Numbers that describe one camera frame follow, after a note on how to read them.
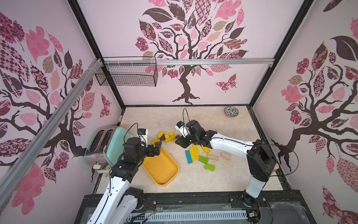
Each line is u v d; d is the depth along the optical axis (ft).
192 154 2.96
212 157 2.95
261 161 1.52
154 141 2.21
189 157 2.95
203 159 2.90
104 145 2.55
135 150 1.72
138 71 3.11
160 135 3.25
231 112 3.73
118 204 1.54
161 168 2.87
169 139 3.17
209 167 2.82
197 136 2.15
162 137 3.24
